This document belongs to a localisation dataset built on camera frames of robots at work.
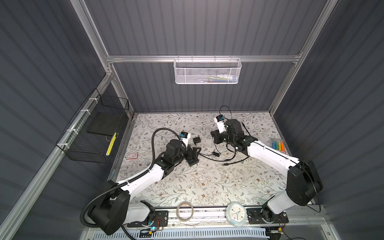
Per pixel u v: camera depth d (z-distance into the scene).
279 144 0.99
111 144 0.69
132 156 0.96
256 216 0.72
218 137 0.76
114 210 0.41
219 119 0.74
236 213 0.72
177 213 0.74
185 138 0.73
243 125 1.12
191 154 0.73
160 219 0.72
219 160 0.94
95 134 0.73
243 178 0.87
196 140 1.03
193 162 0.91
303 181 0.44
